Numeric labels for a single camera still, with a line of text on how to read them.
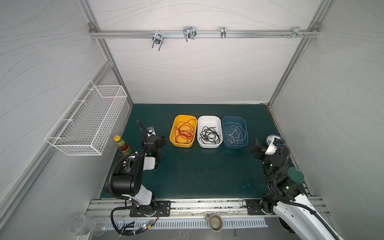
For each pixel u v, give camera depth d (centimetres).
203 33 78
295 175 74
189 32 77
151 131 80
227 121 107
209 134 101
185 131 104
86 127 68
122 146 83
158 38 79
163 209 74
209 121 104
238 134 101
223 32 78
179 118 104
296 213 51
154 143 71
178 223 70
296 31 77
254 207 73
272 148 64
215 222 69
